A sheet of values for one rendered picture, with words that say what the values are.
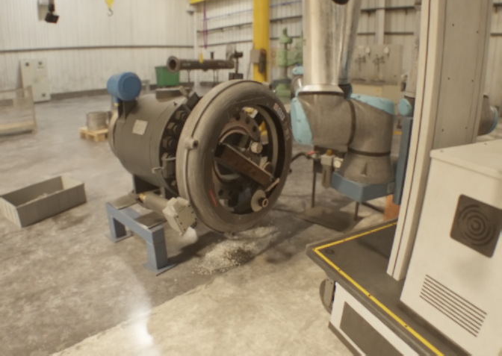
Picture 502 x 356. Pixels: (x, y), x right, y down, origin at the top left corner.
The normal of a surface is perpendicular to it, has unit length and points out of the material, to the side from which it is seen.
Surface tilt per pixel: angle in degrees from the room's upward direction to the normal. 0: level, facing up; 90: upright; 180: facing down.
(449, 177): 90
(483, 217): 90
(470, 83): 90
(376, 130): 92
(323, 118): 80
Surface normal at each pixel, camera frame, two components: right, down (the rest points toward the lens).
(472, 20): 0.41, 0.28
